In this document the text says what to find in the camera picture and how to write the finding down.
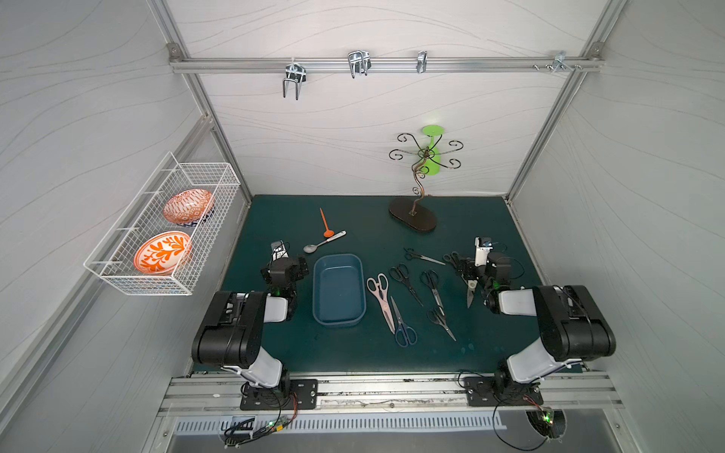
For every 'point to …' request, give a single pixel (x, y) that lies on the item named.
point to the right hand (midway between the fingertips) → (473, 254)
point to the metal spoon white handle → (310, 248)
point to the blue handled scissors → (405, 335)
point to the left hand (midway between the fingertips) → (286, 257)
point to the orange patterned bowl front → (163, 253)
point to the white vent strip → (318, 424)
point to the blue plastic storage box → (339, 290)
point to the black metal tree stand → (405, 210)
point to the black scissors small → (435, 316)
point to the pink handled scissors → (379, 285)
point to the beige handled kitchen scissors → (471, 287)
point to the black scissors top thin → (413, 254)
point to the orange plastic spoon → (328, 233)
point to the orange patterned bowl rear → (189, 207)
